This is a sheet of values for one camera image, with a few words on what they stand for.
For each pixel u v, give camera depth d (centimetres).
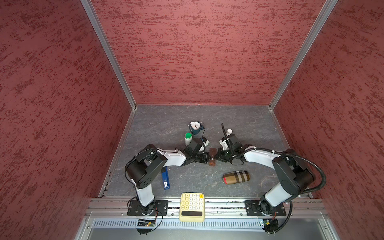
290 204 70
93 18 74
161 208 74
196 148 73
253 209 74
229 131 97
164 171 83
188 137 91
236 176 81
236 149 72
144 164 51
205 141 86
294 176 46
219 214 73
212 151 93
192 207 73
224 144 85
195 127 103
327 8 71
